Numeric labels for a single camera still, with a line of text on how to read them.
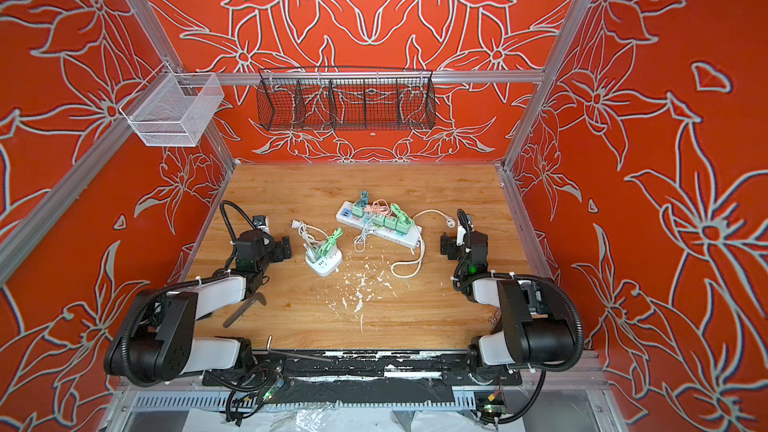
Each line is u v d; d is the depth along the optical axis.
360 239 0.95
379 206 0.92
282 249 0.85
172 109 0.91
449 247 0.83
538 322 0.44
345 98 0.99
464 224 0.78
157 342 0.43
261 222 0.81
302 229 0.98
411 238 0.95
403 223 0.90
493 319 0.81
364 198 1.00
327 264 0.89
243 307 0.83
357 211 0.98
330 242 0.84
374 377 0.73
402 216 0.90
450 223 1.00
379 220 0.95
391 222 0.94
